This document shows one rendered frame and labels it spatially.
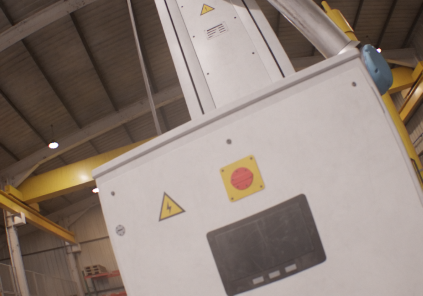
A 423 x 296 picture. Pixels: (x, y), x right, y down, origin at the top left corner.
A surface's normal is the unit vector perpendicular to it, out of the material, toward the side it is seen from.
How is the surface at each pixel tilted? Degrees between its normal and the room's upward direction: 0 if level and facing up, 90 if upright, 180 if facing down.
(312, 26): 119
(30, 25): 90
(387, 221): 90
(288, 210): 90
